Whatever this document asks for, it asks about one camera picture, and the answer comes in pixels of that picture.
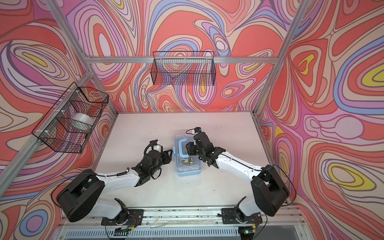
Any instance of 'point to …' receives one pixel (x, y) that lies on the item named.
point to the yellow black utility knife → (191, 161)
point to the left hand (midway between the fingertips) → (173, 151)
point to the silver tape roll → (82, 121)
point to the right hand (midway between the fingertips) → (190, 149)
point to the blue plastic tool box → (186, 165)
